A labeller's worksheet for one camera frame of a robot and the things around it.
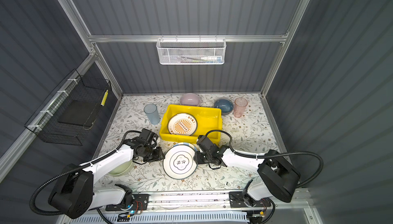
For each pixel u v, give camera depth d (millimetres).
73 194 416
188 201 753
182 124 1016
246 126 1016
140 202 723
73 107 766
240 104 991
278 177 434
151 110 903
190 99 1123
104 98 828
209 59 898
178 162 847
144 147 665
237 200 732
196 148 909
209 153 654
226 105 1101
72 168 432
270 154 470
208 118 1075
